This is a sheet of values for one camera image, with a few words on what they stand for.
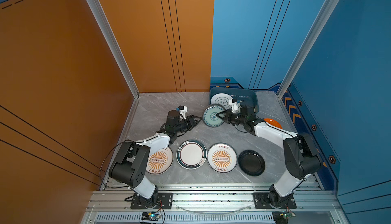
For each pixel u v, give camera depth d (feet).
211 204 2.39
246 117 2.34
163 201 2.43
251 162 2.81
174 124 2.33
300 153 1.67
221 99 3.75
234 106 2.72
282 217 2.32
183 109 2.72
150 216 2.32
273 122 3.31
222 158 2.85
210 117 2.87
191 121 2.60
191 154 2.89
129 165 1.48
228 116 2.59
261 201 2.38
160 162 2.83
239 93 3.84
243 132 2.44
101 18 2.59
